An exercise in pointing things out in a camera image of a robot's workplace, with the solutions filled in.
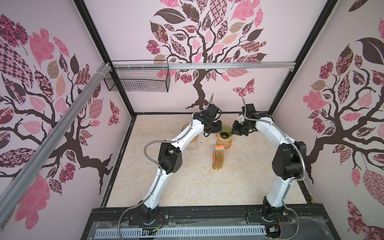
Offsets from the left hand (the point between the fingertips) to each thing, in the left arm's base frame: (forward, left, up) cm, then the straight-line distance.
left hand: (219, 131), depth 92 cm
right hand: (0, -8, 0) cm, 8 cm away
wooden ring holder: (-4, -6, -4) cm, 8 cm away
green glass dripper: (+2, -5, -3) cm, 6 cm away
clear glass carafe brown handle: (-2, +17, -12) cm, 20 cm away
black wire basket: (+30, +53, +20) cm, 64 cm away
